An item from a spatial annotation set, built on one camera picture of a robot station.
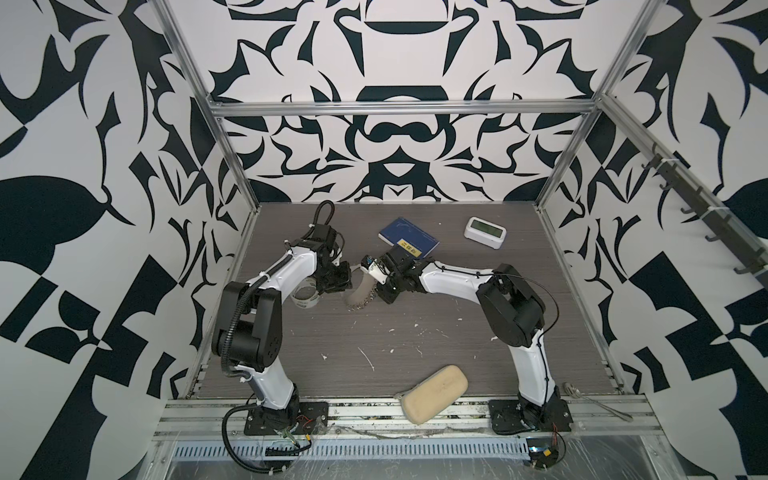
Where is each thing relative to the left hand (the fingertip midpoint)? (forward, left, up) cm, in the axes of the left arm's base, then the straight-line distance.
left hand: (349, 280), depth 90 cm
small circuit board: (-43, -46, -8) cm, 64 cm away
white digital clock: (+21, -47, -4) cm, 51 cm away
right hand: (+1, -9, -5) cm, 10 cm away
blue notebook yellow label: (+21, -20, -6) cm, 30 cm away
